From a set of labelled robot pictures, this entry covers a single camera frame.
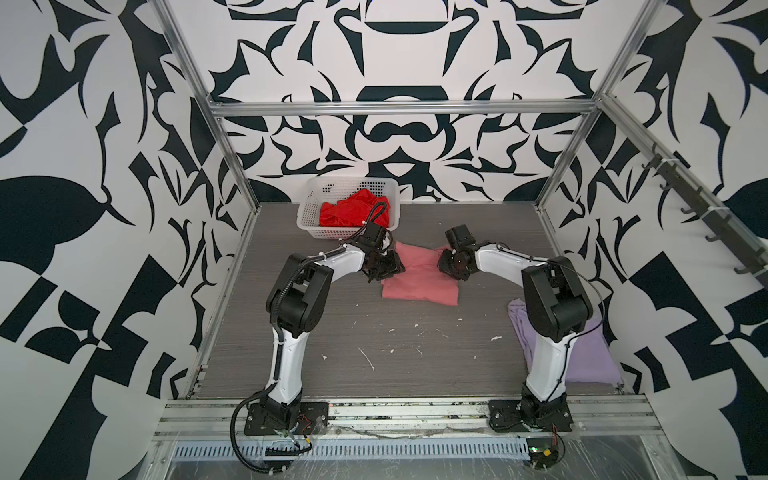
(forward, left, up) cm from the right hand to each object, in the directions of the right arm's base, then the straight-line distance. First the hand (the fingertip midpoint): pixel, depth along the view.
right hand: (444, 264), depth 100 cm
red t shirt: (+22, +30, +3) cm, 38 cm away
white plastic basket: (+31, +45, +5) cm, 55 cm away
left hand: (-1, +14, +2) cm, 14 cm away
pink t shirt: (-4, +7, -2) cm, 9 cm away
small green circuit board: (-50, -17, -4) cm, 53 cm away
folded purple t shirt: (-31, -36, -1) cm, 47 cm away
